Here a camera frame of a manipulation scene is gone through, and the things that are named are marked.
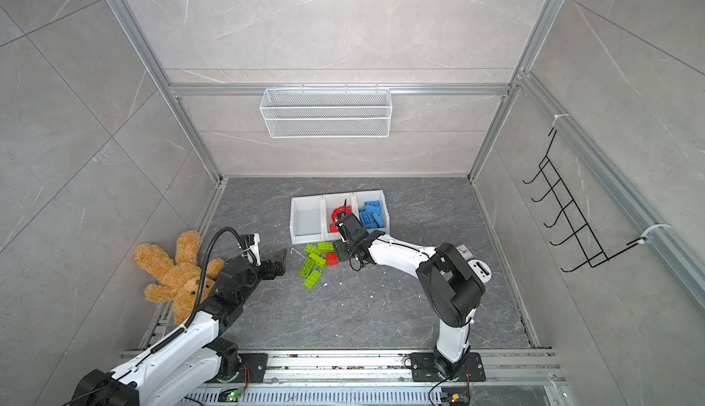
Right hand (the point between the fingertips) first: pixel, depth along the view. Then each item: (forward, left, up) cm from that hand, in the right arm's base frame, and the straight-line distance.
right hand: (344, 243), depth 93 cm
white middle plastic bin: (+18, +6, 0) cm, 19 cm away
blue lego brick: (+16, -10, -2) cm, 19 cm away
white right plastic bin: (+21, -7, 0) cm, 22 cm away
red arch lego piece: (+16, +4, -3) cm, 17 cm away
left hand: (-5, +22, +8) cm, 24 cm away
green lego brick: (-6, +13, -4) cm, 15 cm away
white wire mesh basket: (+41, +7, +25) cm, 49 cm away
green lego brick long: (-4, +9, -3) cm, 11 cm away
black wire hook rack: (-21, -56, +28) cm, 66 cm away
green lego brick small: (-11, +11, -5) cm, 16 cm away
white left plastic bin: (+12, +15, -4) cm, 20 cm away
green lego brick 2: (+1, +13, -5) cm, 14 cm away
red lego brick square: (-4, +5, -3) cm, 7 cm away
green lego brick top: (0, +7, -3) cm, 8 cm away
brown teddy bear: (-13, +50, +4) cm, 52 cm away
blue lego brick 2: (+11, -10, -2) cm, 15 cm away
